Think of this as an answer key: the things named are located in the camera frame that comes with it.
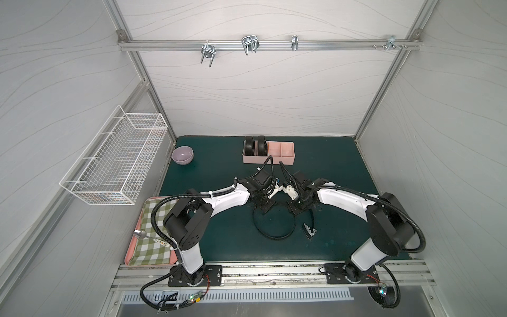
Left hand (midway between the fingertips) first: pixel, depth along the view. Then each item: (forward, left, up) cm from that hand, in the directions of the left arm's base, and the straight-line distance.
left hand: (272, 205), depth 87 cm
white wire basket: (0, +58, +26) cm, 64 cm away
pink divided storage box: (+37, -5, -5) cm, 38 cm away
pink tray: (-15, +59, -3) cm, 61 cm away
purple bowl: (+29, +50, -1) cm, 58 cm away
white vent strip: (-33, +9, -5) cm, 35 cm away
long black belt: (+30, +12, +7) cm, 33 cm away
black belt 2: (-11, -15, -1) cm, 19 cm away
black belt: (+30, +5, +7) cm, 31 cm away
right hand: (0, -9, -2) cm, 9 cm away
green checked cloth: (-20, +51, -4) cm, 55 cm away
